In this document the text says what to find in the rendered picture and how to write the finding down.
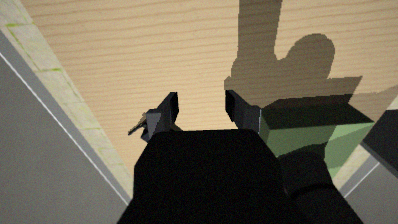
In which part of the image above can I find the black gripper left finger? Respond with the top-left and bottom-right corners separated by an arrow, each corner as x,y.
145,92 -> 179,140

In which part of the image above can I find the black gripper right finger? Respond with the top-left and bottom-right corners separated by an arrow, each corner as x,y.
225,90 -> 262,135

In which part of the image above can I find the black power strip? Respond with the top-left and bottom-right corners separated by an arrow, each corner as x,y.
128,121 -> 174,143

